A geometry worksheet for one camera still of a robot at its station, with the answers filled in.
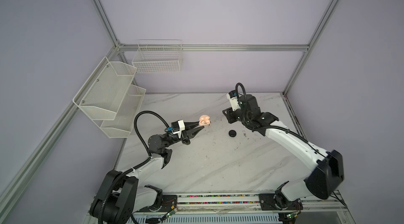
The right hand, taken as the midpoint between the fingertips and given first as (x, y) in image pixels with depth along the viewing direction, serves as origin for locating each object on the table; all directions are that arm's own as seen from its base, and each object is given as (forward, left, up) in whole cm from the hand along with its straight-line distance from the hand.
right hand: (221, 112), depth 79 cm
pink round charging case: (-12, +9, +11) cm, 18 cm away
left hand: (-12, +10, +7) cm, 17 cm away
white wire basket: (+37, +37, +10) cm, 53 cm away
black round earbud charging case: (+1, -8, -23) cm, 25 cm away
